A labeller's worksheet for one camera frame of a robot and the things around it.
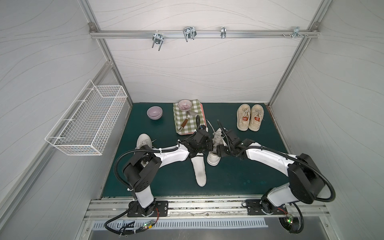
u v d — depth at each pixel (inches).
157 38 30.9
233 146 26.4
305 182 17.2
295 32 30.1
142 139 37.1
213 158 32.4
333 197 15.6
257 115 41.1
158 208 28.9
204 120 43.1
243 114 40.6
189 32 30.2
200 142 27.1
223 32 30.8
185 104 46.1
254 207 28.8
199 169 33.9
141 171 18.1
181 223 27.7
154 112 43.6
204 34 31.3
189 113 45.0
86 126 27.1
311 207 29.6
